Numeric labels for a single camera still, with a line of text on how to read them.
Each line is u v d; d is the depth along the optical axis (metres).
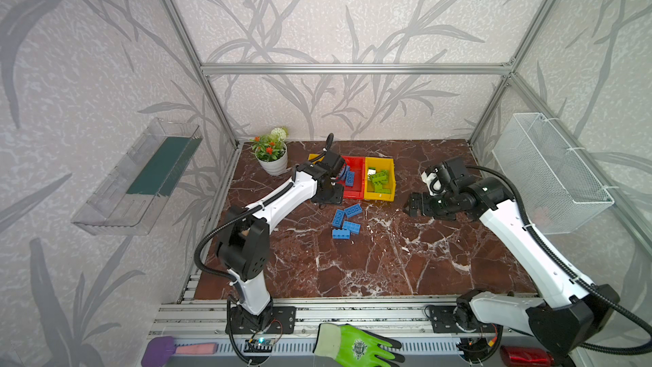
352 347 0.69
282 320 0.73
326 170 0.64
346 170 1.07
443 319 0.74
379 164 1.05
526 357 0.65
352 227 0.91
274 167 0.99
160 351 0.68
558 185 0.63
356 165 1.08
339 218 0.94
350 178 1.05
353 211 0.96
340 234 0.89
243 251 0.47
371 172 1.05
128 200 0.64
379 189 1.02
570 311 0.37
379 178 1.03
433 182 0.67
